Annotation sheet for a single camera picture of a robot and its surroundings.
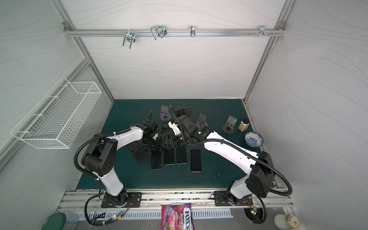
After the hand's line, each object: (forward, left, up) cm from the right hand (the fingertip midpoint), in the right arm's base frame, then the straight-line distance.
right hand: (169, 140), depth 73 cm
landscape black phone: (+31, -7, -13) cm, 35 cm away
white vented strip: (-31, +6, -21) cm, 38 cm away
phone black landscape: (-1, +2, -20) cm, 20 cm away
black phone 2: (-3, -14, -19) cm, 24 cm away
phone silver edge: (+20, +9, -23) cm, 32 cm away
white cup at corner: (-30, -54, -11) cm, 63 cm away
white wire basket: (+1, +54, +12) cm, 55 cm away
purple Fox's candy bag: (-31, -6, -18) cm, 37 cm away
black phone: (-4, +9, -19) cm, 21 cm away
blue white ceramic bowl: (+15, -54, -21) cm, 60 cm away
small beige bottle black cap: (+22, -47, -15) cm, 54 cm away
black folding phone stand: (-1, +21, -19) cm, 28 cm away
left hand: (+4, +9, -19) cm, 22 cm away
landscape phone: (0, -5, -20) cm, 20 cm away
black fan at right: (-28, -46, -25) cm, 59 cm away
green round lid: (-36, +44, -9) cm, 57 cm away
